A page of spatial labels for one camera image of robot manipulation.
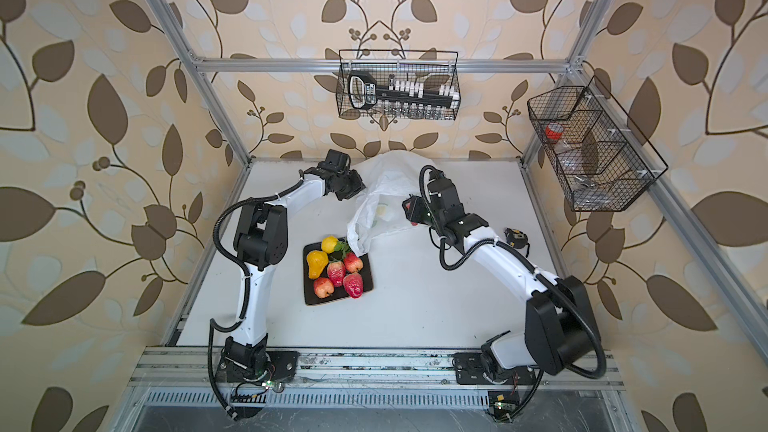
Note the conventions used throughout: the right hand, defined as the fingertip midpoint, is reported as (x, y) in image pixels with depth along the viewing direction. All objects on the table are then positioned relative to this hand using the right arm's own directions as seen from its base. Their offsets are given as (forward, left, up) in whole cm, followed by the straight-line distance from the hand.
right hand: (409, 207), depth 84 cm
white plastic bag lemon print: (+12, +5, 0) cm, 13 cm away
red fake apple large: (-17, +25, -14) cm, 33 cm away
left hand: (+19, +13, -9) cm, 25 cm away
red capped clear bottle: (+18, -43, +11) cm, 48 cm away
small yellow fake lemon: (-3, +25, -14) cm, 29 cm away
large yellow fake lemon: (-9, +28, -13) cm, 32 cm away
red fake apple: (-10, +17, -14) cm, 24 cm away
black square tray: (-19, +29, -17) cm, 38 cm away
